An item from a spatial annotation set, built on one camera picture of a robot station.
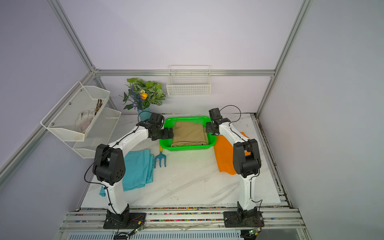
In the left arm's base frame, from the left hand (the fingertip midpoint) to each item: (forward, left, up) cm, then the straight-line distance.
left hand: (167, 136), depth 95 cm
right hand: (+7, -31, -1) cm, 32 cm away
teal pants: (-20, +15, -8) cm, 26 cm away
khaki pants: (+8, -13, -8) cm, 17 cm away
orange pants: (-8, -38, -10) cm, 40 cm away
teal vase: (+14, +16, +5) cm, 22 cm away
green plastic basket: (+1, -29, -4) cm, 30 cm away
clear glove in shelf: (-4, +40, +20) cm, 45 cm away
